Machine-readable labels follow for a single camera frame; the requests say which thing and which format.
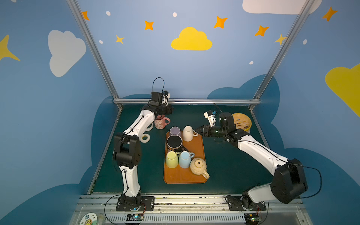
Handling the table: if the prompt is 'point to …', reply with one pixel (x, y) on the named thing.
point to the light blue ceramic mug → (184, 159)
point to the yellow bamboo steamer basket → (242, 122)
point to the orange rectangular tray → (179, 176)
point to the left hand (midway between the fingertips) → (175, 106)
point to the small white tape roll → (145, 138)
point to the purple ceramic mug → (175, 130)
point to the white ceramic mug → (188, 133)
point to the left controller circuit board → (134, 217)
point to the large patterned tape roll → (150, 128)
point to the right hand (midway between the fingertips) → (198, 128)
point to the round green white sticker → (90, 218)
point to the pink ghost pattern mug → (160, 122)
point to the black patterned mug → (174, 143)
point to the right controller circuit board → (251, 218)
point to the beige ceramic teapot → (198, 166)
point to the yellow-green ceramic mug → (171, 159)
